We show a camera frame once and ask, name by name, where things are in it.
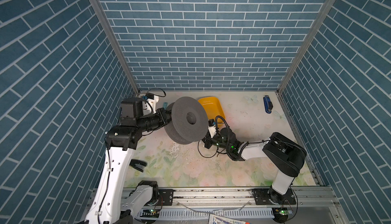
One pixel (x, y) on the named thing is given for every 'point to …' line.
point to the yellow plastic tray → (213, 108)
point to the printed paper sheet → (214, 219)
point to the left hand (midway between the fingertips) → (176, 114)
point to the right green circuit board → (280, 214)
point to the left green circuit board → (150, 213)
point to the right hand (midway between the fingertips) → (196, 133)
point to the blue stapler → (268, 104)
